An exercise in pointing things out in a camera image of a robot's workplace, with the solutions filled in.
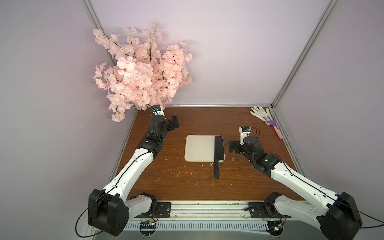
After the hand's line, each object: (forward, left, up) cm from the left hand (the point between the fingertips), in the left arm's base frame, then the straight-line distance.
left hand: (169, 115), depth 79 cm
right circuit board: (-47, -53, -28) cm, 76 cm away
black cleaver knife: (-10, -29, -26) cm, 40 cm away
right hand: (-7, -38, -9) cm, 40 cm away
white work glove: (+25, -66, -27) cm, 75 cm away
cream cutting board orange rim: (-5, -18, -27) cm, 33 cm away
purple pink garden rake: (+18, -72, -27) cm, 79 cm away
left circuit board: (-48, +9, -31) cm, 57 cm away
